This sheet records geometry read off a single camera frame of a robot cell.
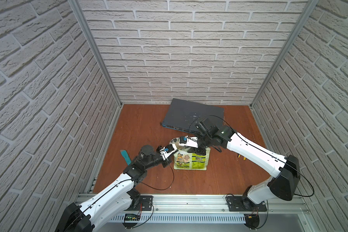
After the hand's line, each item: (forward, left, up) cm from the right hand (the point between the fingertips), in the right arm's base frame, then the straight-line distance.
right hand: (186, 149), depth 74 cm
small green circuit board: (-26, +30, -19) cm, 44 cm away
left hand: (+3, +6, 0) cm, 7 cm away
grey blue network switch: (+36, -2, -14) cm, 38 cm away
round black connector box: (-32, -30, -17) cm, 47 cm away
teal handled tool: (+6, +37, -16) cm, 41 cm away
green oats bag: (-3, +1, -7) cm, 7 cm away
